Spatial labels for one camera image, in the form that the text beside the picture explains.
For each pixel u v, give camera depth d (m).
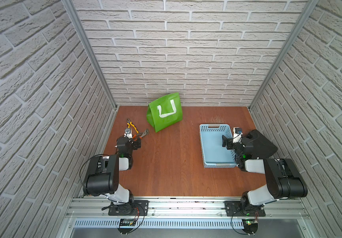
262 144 0.92
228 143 0.84
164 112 0.96
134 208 0.72
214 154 0.97
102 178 0.45
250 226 0.70
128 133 0.80
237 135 0.78
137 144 0.87
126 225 0.71
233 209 0.73
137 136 1.01
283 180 0.46
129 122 1.07
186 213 0.73
